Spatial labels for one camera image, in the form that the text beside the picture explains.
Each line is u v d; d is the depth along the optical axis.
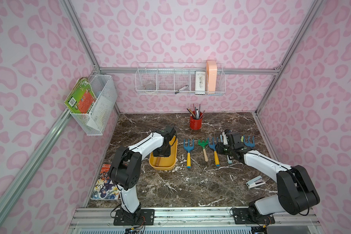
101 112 0.86
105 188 0.80
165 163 0.92
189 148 0.99
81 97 0.72
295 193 0.43
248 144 1.01
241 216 0.72
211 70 0.82
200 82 0.91
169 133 0.74
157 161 0.92
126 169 0.48
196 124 1.09
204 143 1.01
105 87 0.81
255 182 0.82
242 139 1.03
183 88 0.96
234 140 0.70
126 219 0.67
